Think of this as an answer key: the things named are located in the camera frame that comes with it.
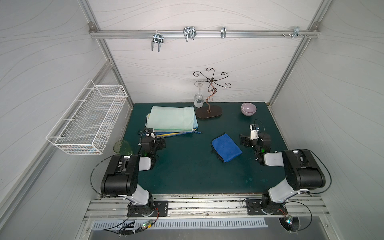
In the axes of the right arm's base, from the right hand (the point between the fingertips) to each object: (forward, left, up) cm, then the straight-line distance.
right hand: (248, 133), depth 95 cm
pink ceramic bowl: (+25, -5, -4) cm, 26 cm away
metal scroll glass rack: (+22, +24, -5) cm, 33 cm away
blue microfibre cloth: (-8, +15, -6) cm, 18 cm away
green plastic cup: (-9, +85, -9) cm, 86 cm away
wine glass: (+15, +33, +16) cm, 40 cm away
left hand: (-6, +60, 0) cm, 60 cm away
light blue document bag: (+11, +35, -5) cm, 37 cm away
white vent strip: (-51, +63, -8) cm, 81 cm away
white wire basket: (-17, +84, +26) cm, 90 cm away
